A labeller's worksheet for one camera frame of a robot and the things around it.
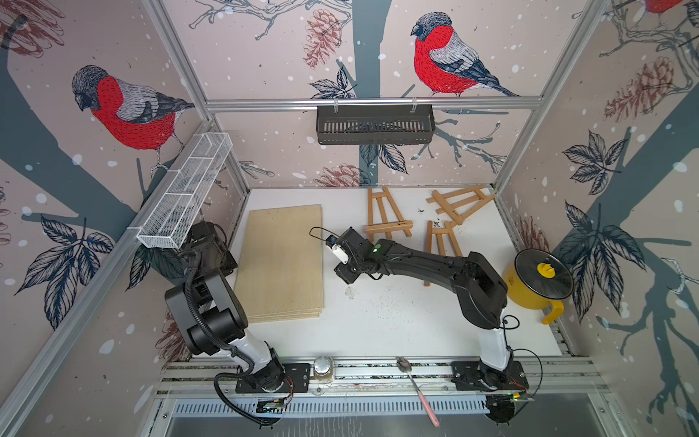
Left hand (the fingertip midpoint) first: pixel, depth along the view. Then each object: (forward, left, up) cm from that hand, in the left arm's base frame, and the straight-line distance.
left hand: (222, 265), depth 88 cm
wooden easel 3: (+17, -77, -7) cm, 79 cm away
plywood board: (+2, -18, -6) cm, 19 cm away
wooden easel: (+40, -89, -7) cm, 98 cm away
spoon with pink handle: (-27, -58, -9) cm, 65 cm away
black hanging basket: (+50, -52, +21) cm, 75 cm away
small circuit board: (-37, -21, -9) cm, 44 cm away
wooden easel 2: (+19, -56, -5) cm, 59 cm away
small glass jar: (-30, -36, +3) cm, 47 cm away
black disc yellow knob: (-5, -102, -1) cm, 102 cm away
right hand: (+1, -40, -1) cm, 40 cm away
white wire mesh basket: (+14, +7, +22) cm, 27 cm away
